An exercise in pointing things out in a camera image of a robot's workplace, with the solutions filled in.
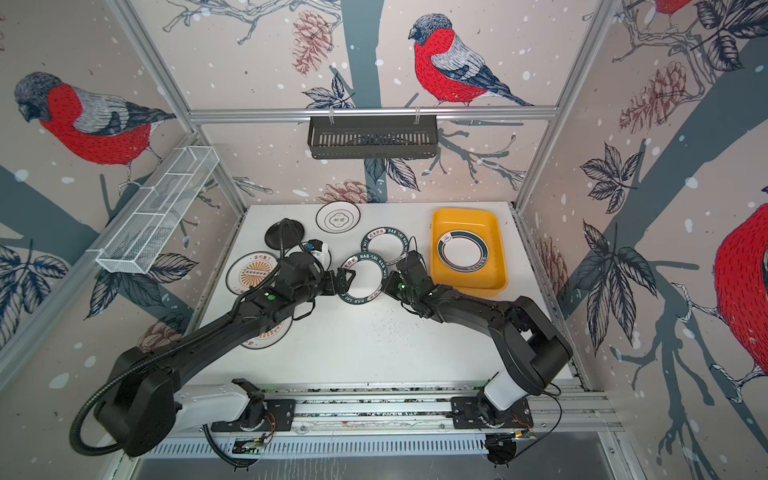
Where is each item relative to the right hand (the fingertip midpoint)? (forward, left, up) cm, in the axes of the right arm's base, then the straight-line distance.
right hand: (379, 284), depth 88 cm
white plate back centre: (+35, +21, -7) cm, 41 cm away
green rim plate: (+11, +5, -1) cm, 12 cm away
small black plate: (+24, +44, -7) cm, 51 cm away
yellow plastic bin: (+9, -37, -11) cm, 40 cm away
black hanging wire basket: (+50, +5, +20) cm, 54 cm away
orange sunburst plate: (+9, +48, -7) cm, 49 cm away
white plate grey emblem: (-2, +13, +17) cm, 21 cm away
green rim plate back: (+28, 0, -7) cm, 29 cm away
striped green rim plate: (+19, -28, -8) cm, 35 cm away
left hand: (-2, +9, +8) cm, 13 cm away
